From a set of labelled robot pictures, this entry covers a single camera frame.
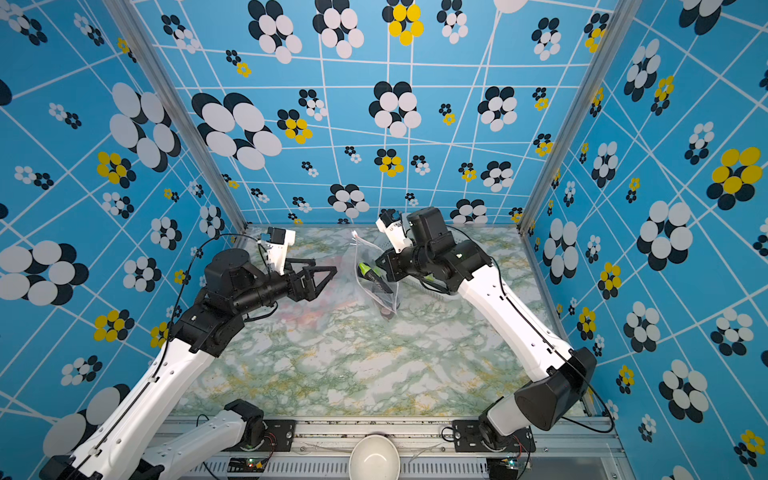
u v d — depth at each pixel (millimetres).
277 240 560
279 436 734
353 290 1008
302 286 570
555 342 419
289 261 568
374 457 707
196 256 968
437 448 725
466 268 474
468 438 720
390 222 609
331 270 616
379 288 753
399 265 615
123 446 381
